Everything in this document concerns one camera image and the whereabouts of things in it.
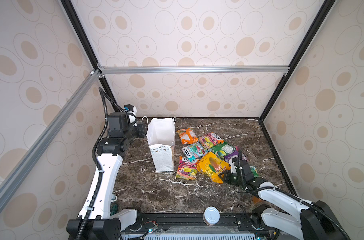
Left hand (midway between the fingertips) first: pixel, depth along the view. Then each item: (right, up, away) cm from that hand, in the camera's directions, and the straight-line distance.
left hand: (147, 121), depth 71 cm
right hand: (+39, -30, +16) cm, 51 cm away
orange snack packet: (+20, -8, +33) cm, 39 cm away
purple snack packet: (+50, -19, +24) cm, 58 cm away
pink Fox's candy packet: (+36, -10, +32) cm, 49 cm away
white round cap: (+30, -45, +1) cm, 54 cm away
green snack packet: (+41, -16, +24) cm, 50 cm away
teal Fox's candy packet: (+24, -17, +26) cm, 39 cm away
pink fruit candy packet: (+19, -28, +19) cm, 39 cm away
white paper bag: (+2, -10, +27) cm, 28 cm away
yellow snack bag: (+34, -25, +17) cm, 45 cm away
